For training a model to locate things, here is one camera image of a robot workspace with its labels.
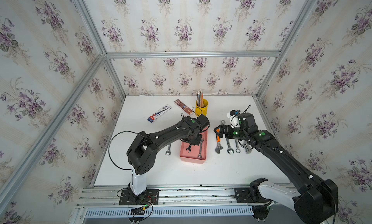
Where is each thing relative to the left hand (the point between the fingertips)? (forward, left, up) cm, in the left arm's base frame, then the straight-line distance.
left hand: (195, 142), depth 85 cm
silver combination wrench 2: (-4, +4, 0) cm, 5 cm away
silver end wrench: (-6, -3, -6) cm, 9 cm away
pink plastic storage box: (-6, +2, -6) cm, 9 cm away
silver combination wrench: (-2, -27, -7) cm, 28 cm away
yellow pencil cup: (+25, -5, -1) cm, 26 cm away
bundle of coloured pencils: (+31, -5, +6) cm, 32 cm away
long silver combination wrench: (-1, -22, -7) cm, 23 cm away
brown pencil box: (+34, +8, -6) cm, 35 cm away
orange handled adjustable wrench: (0, -16, -7) cm, 17 cm away
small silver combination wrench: (-3, +16, -7) cm, 18 cm away
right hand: (+3, -14, +10) cm, 18 cm away
